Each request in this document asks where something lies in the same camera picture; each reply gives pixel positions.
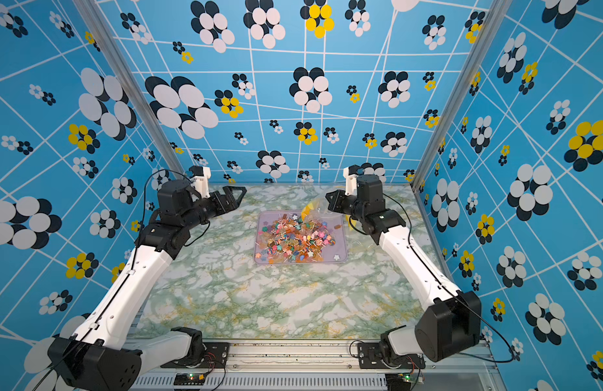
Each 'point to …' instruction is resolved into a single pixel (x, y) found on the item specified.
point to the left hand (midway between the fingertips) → (240, 190)
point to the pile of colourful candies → (288, 238)
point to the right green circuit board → (398, 380)
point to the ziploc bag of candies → (319, 208)
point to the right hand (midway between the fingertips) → (331, 193)
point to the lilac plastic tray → (337, 253)
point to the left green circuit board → (189, 378)
